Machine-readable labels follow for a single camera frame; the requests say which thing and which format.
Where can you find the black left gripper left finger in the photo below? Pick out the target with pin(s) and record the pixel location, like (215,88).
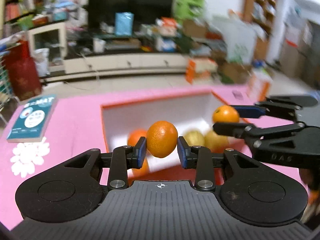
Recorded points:
(121,160)

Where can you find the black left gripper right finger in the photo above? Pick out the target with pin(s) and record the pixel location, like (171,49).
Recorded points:
(207,165)

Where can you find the green plastic rack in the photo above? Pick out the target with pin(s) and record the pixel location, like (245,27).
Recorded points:
(188,10)

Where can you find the blue paper bag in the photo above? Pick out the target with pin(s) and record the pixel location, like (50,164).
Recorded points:
(124,23)

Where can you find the black television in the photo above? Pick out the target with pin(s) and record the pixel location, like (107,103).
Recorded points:
(144,11)

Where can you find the white glass door cabinet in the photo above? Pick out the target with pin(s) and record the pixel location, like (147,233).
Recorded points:
(54,37)

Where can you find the yellow pear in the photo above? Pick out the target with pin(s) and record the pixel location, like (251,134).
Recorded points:
(194,138)
(216,143)

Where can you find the orange cardboard box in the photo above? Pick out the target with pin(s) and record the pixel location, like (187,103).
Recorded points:
(185,112)

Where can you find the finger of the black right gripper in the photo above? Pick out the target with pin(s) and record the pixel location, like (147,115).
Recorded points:
(251,112)
(232,129)

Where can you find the white refrigerator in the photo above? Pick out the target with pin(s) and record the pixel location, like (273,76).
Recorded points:
(240,38)

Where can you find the wooden bookshelf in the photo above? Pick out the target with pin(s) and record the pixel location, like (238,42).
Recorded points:
(261,14)

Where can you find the orange white carton on floor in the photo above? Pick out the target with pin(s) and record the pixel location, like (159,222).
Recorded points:
(200,68)

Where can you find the red gift bag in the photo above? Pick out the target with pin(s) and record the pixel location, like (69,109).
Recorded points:
(22,72)

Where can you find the white tv cabinet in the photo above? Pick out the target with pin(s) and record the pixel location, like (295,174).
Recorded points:
(118,65)

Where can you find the yellow pear left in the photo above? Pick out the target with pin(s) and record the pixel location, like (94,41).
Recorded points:
(194,138)

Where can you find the small orange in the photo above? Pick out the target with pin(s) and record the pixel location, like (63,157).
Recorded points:
(225,113)

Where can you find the yellow pear right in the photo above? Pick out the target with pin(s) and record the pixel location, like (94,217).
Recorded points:
(216,143)

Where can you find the teal paperback book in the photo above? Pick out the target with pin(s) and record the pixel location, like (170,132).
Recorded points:
(33,120)

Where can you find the orange fruit inside box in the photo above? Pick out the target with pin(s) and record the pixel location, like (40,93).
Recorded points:
(135,135)

